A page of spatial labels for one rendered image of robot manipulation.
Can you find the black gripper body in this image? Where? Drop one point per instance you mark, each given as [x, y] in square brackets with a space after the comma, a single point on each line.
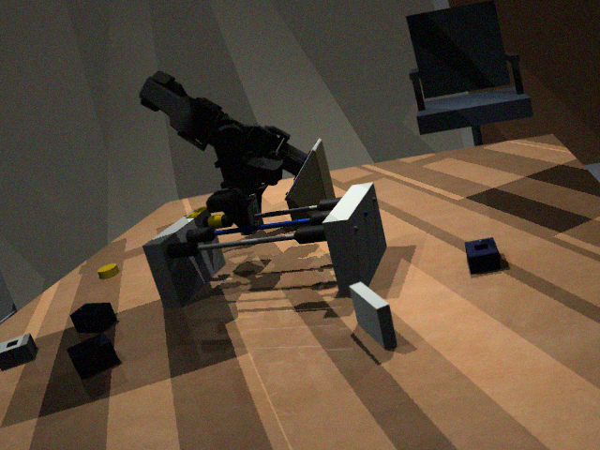
[233, 197]

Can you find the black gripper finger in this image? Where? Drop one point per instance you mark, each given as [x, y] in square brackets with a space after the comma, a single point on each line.
[240, 216]
[258, 192]

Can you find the yellow short cylinder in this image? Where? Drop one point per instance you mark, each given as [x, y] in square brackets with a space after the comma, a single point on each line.
[108, 271]

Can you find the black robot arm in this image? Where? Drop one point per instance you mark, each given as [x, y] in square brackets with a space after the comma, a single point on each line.
[203, 120]

